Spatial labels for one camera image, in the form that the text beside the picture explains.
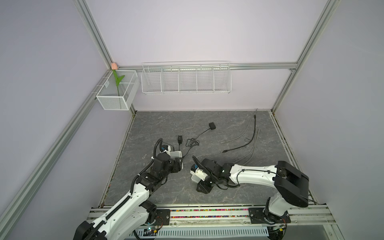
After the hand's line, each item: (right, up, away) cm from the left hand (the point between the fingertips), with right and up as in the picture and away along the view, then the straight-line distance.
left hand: (177, 161), depth 82 cm
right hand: (+12, -14, -2) cm, 19 cm away
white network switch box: (-1, +4, -1) cm, 4 cm away
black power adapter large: (-1, +10, +18) cm, 20 cm away
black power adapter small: (+8, +8, +19) cm, 22 cm away
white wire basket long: (+21, +54, +22) cm, 61 cm away
